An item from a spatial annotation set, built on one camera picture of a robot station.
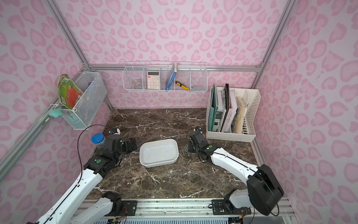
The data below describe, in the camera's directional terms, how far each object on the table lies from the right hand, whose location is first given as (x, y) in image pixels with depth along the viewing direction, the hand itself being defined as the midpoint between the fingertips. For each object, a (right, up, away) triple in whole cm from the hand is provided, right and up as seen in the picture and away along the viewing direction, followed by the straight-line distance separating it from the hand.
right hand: (190, 143), depth 86 cm
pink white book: (+26, +18, +2) cm, 32 cm away
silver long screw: (-4, -7, +7) cm, 11 cm away
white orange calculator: (-25, +42, +9) cm, 49 cm away
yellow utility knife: (-5, +38, +12) cm, 41 cm away
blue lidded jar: (-55, +3, -1) cm, 55 cm away
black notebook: (+21, +22, -7) cm, 31 cm away
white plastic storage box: (-22, -8, +8) cm, 24 cm away
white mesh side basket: (-57, +16, -14) cm, 60 cm away
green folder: (+13, +19, -5) cm, 23 cm away
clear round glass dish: (-35, +38, +10) cm, 52 cm away
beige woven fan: (+32, +8, +7) cm, 34 cm away
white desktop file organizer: (+45, +30, +15) cm, 56 cm away
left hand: (-35, +3, -7) cm, 36 cm away
